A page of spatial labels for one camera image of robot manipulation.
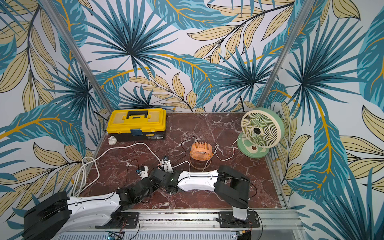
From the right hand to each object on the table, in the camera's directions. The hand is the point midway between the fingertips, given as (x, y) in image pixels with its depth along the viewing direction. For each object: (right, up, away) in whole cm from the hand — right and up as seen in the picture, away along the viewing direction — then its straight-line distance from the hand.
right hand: (164, 175), depth 84 cm
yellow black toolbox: (-20, +29, +7) cm, 35 cm away
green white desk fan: (+54, +26, -3) cm, 60 cm away
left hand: (-1, -3, +1) cm, 4 cm away
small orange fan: (+21, +13, +1) cm, 25 cm away
